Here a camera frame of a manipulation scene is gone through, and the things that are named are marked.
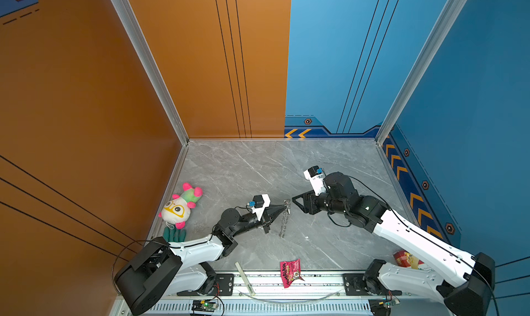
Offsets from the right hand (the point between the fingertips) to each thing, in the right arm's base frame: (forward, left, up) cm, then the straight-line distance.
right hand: (298, 198), depth 72 cm
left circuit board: (-29, +34, -23) cm, 50 cm away
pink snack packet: (-19, +3, -20) cm, 28 cm away
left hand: (-3, +5, -1) cm, 5 cm away
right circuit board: (-29, -28, -23) cm, 46 cm away
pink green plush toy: (+2, +49, -14) cm, 51 cm away
